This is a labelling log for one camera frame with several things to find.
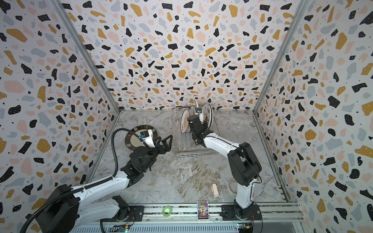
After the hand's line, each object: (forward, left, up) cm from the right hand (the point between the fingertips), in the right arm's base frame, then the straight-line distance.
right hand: (199, 120), depth 92 cm
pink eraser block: (-37, -9, -16) cm, 42 cm away
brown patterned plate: (+6, +11, -13) cm, 18 cm away
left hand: (-17, +16, +6) cm, 24 cm away
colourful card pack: (-47, -3, -16) cm, 50 cm away
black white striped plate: (+23, +3, -6) cm, 24 cm away
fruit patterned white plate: (+6, -6, -1) cm, 8 cm away
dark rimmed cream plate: (-7, +47, -16) cm, 50 cm away
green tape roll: (-48, +16, -18) cm, 53 cm away
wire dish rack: (-7, +11, -17) cm, 21 cm away
